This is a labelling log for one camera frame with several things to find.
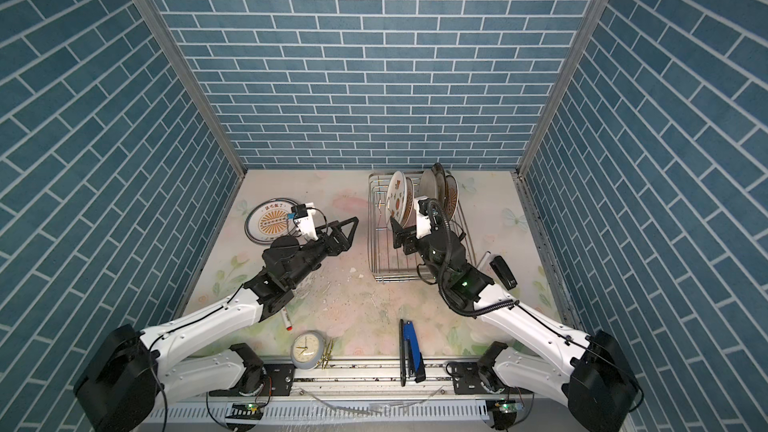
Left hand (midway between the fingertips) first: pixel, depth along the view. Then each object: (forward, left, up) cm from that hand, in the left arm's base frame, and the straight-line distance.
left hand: (352, 223), depth 75 cm
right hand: (+2, -14, +3) cm, 14 cm away
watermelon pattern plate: (+21, -12, -15) cm, 29 cm away
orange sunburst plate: (+18, +33, -24) cm, 45 cm away
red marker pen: (-16, +19, -25) cm, 35 cm away
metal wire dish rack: (+1, -9, -23) cm, 25 cm away
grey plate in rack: (+25, -23, -13) cm, 37 cm away
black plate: (+27, -26, -8) cm, 39 cm away
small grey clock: (-24, +12, -21) cm, 34 cm away
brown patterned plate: (+15, -29, -7) cm, 34 cm away
